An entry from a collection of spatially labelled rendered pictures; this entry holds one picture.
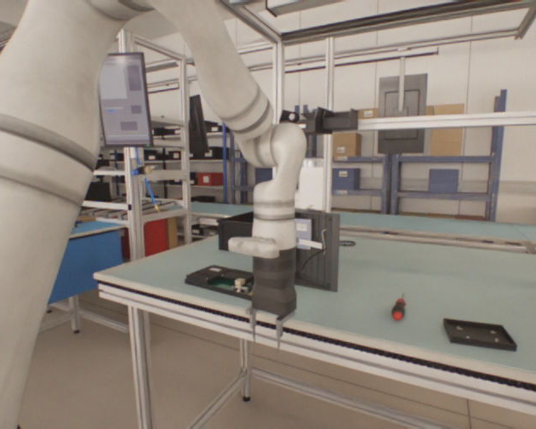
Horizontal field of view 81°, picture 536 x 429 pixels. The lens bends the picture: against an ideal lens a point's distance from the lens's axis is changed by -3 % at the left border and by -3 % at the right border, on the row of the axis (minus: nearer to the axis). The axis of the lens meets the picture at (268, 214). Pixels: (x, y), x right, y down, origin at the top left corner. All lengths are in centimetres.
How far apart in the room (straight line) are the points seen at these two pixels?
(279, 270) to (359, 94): 468
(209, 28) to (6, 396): 35
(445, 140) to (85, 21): 425
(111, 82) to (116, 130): 26
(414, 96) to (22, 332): 260
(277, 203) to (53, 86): 34
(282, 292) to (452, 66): 469
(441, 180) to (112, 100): 365
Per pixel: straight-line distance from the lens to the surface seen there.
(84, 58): 35
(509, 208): 501
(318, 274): 92
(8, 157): 27
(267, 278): 55
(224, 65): 40
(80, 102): 30
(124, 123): 208
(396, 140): 271
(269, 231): 52
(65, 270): 226
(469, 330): 79
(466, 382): 73
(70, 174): 28
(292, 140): 51
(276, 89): 168
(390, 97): 269
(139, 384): 136
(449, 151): 444
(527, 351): 77
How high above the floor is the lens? 133
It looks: 8 degrees down
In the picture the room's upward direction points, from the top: straight up
